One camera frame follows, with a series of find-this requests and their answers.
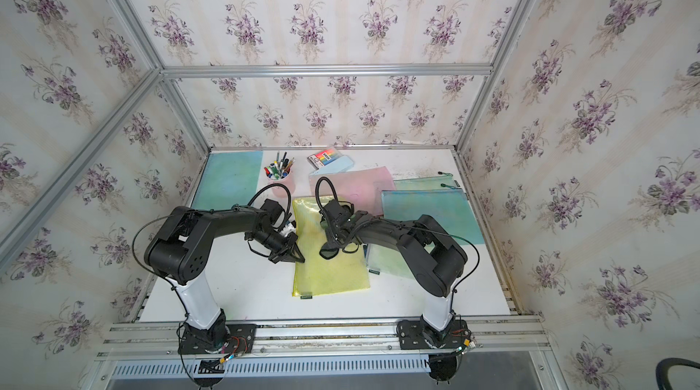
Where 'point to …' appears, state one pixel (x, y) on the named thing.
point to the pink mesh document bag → (363, 189)
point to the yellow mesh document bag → (316, 275)
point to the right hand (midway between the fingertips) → (338, 238)
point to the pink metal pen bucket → (281, 172)
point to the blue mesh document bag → (229, 179)
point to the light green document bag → (385, 261)
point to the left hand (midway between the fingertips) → (304, 260)
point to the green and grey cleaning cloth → (326, 252)
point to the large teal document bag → (450, 206)
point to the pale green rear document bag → (430, 183)
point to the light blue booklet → (344, 163)
